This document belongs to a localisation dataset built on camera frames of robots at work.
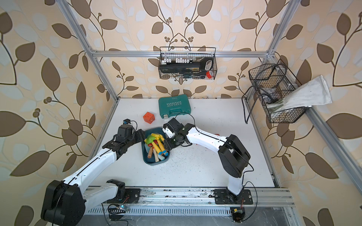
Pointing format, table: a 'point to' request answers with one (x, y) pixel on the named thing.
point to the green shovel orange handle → (149, 141)
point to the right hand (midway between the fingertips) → (168, 145)
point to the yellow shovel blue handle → (160, 140)
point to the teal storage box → (151, 161)
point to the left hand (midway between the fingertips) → (141, 132)
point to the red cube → (149, 117)
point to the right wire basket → (273, 83)
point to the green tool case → (170, 106)
